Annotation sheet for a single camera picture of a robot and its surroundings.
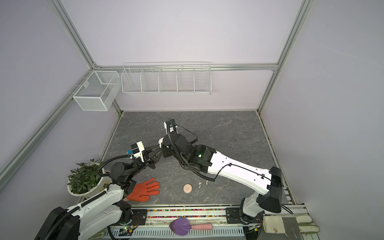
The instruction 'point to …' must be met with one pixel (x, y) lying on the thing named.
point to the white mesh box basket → (99, 91)
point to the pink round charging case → (187, 188)
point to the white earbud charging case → (160, 141)
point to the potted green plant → (85, 180)
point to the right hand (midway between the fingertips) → (164, 140)
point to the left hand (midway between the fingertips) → (164, 148)
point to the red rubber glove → (141, 192)
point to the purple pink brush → (180, 226)
